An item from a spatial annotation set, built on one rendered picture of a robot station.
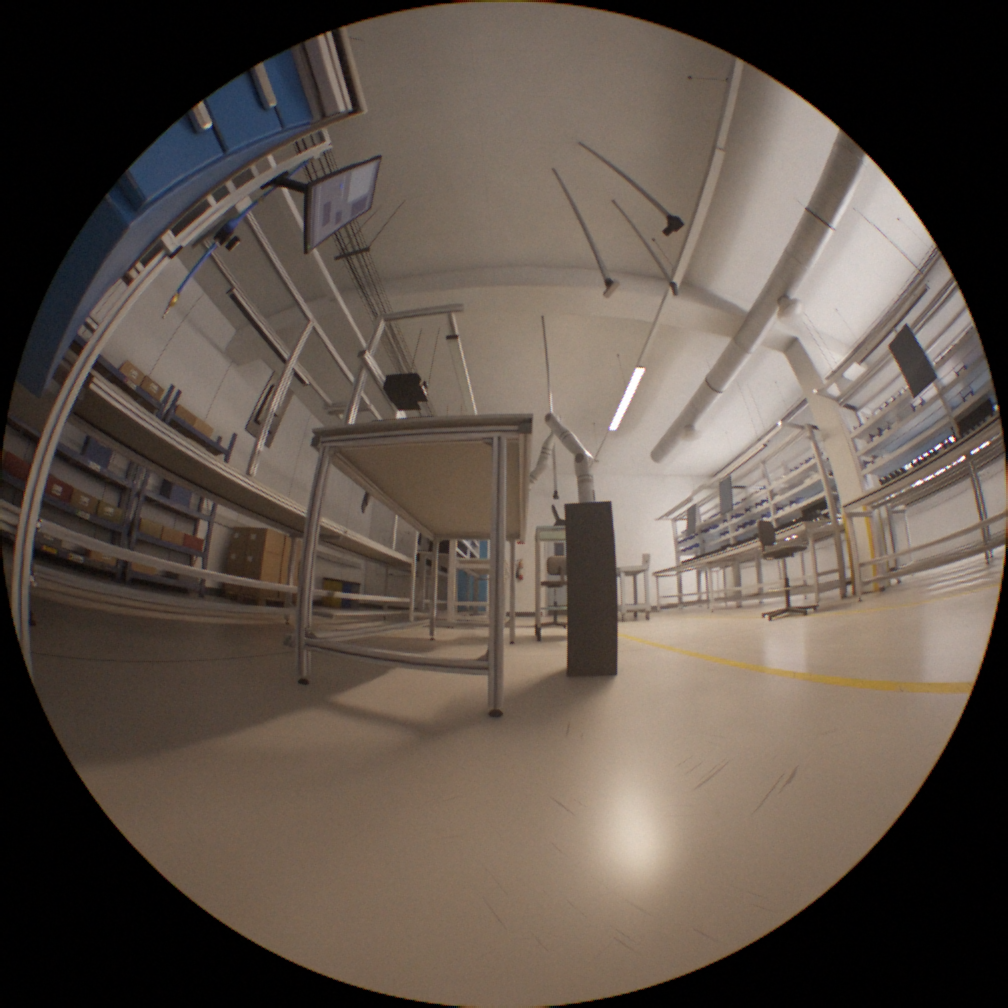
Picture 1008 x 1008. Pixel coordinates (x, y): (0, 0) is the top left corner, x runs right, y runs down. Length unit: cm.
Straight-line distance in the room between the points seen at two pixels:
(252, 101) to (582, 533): 168
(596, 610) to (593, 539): 34
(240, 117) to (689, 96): 357
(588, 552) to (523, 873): 135
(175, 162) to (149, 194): 4
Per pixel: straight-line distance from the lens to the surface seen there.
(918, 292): 371
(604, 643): 155
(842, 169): 404
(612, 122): 355
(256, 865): 51
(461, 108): 346
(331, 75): 54
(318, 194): 131
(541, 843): 53
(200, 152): 36
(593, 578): 153
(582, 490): 171
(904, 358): 357
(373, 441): 124
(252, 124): 43
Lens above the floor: 37
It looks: 18 degrees up
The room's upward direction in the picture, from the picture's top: 1 degrees clockwise
